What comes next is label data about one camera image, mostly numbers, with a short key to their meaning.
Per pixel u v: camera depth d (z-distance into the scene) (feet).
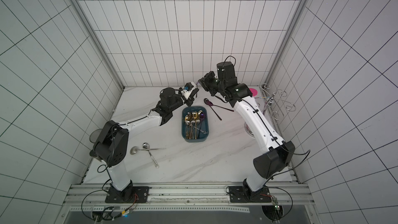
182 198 2.38
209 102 3.60
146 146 2.87
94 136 2.66
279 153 1.34
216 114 3.40
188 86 2.28
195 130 3.11
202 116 3.30
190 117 3.30
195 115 3.30
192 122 3.21
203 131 3.10
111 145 1.58
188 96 2.42
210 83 2.09
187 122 3.20
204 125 3.20
